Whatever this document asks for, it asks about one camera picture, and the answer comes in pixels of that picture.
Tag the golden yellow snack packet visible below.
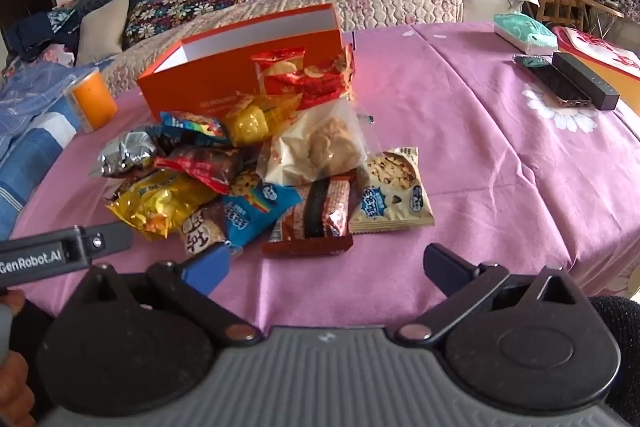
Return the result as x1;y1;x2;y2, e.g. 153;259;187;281
105;171;222;242

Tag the silver foil snack packet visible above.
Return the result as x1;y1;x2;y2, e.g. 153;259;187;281
89;129;162;178

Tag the brown striped biscuit packet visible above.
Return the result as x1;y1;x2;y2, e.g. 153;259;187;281
262;176;357;258

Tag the beige chocolate cookie packet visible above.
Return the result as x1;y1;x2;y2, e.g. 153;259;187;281
348;146;435;236

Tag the teal tissue pack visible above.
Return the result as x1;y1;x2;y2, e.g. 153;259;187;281
493;13;559;56

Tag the orange cup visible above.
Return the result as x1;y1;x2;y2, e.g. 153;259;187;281
63;67;119;134

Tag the clear beige pastry packet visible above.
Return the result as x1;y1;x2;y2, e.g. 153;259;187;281
256;98;383;186

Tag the orange cardboard box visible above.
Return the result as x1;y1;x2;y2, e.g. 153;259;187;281
136;3;345;124

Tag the red and white paper bag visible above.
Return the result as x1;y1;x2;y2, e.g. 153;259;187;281
552;25;640;81

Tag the person's left hand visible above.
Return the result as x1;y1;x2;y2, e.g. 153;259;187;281
0;289;37;427

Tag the dark red snack packet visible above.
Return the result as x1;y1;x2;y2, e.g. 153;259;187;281
154;145;247;194

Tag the black fuzzy cloth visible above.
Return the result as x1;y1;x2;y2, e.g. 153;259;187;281
589;296;640;427

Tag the floral cushion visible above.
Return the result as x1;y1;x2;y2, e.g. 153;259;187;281
124;0;257;48

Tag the red chips packet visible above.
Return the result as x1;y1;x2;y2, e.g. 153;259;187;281
251;46;357;110

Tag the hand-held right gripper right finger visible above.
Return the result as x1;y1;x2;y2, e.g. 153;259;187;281
397;243;589;348

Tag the pink floral tablecloth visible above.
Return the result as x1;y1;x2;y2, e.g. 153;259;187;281
10;21;640;334

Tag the colourful striped candy packet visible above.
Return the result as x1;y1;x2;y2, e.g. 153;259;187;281
159;111;232;144

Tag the quilted beige sofa cover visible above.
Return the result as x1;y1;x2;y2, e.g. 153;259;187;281
106;0;464;96

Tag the pile of dark clothes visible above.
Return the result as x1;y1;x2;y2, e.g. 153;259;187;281
9;5;82;64

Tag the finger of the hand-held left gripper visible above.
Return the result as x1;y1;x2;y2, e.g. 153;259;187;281
83;223;134;259

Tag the long black box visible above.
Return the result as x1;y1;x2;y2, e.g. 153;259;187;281
551;51;621;112

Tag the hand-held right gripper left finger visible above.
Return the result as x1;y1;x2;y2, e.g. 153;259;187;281
74;242;265;348

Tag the beige pillow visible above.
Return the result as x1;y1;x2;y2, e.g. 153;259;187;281
75;0;132;68

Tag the blue striped cloth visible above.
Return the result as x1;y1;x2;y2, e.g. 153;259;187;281
0;56;117;239

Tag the black smartphone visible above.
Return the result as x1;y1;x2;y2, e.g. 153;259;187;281
514;55;594;108

